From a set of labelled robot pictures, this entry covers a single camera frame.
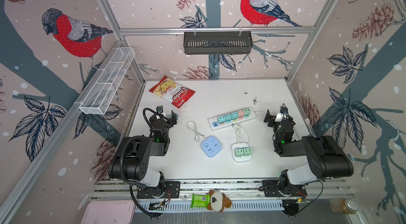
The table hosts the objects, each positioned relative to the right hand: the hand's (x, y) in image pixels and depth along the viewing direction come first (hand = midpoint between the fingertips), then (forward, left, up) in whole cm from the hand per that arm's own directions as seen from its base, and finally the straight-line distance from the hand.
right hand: (277, 113), depth 89 cm
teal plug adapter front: (-3, +32, -4) cm, 32 cm away
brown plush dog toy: (-43, +34, -7) cm, 55 cm away
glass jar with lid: (-43, -17, -3) cm, 46 cm away
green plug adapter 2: (-22, +19, -3) cm, 29 cm away
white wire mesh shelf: (+2, +92, +24) cm, 95 cm away
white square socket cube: (-24, +20, -8) cm, 32 cm away
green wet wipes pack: (-43, +42, -8) cm, 61 cm away
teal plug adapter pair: (-1, +24, -3) cm, 24 cm away
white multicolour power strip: (-4, +37, -7) cm, 38 cm away
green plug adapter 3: (-22, +23, -4) cm, 32 cm away
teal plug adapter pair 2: (-2, +28, -3) cm, 28 cm away
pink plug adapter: (+1, +20, -3) cm, 21 cm away
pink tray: (-49, +79, -6) cm, 94 cm away
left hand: (-3, +66, +3) cm, 66 cm away
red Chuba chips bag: (+19, +66, -5) cm, 69 cm away
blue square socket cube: (-18, +37, -7) cm, 42 cm away
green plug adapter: (+3, +16, -4) cm, 17 cm away
